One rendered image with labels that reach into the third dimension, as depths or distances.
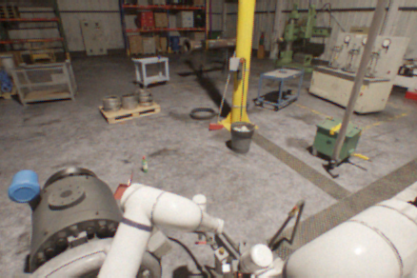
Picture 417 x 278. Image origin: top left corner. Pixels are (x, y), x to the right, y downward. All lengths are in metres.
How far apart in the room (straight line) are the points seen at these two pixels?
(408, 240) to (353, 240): 0.10
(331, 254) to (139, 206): 0.60
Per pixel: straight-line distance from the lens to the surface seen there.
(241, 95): 4.27
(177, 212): 0.77
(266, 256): 0.98
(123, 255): 0.83
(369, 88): 6.12
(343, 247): 0.44
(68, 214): 1.59
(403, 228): 0.52
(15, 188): 1.77
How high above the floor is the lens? 1.90
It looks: 28 degrees down
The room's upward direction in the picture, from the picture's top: 1 degrees clockwise
